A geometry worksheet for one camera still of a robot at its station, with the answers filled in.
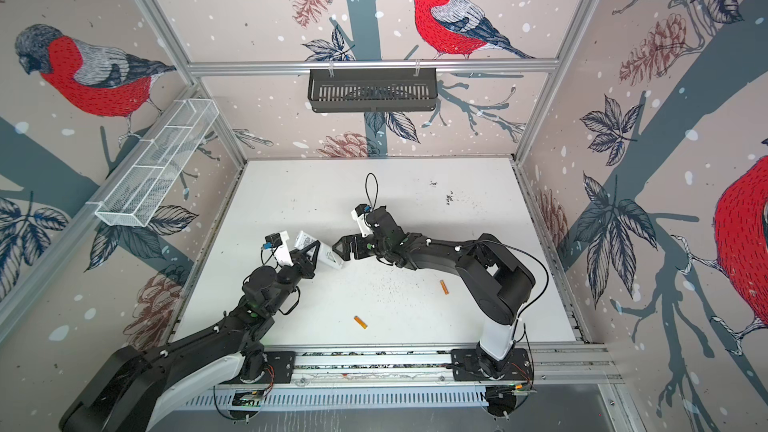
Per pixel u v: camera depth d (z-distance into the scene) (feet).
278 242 2.40
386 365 2.46
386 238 2.29
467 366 2.39
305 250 2.50
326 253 2.74
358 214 2.66
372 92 3.51
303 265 2.35
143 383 1.37
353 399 2.29
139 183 2.41
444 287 2.87
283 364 2.40
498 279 1.54
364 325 2.65
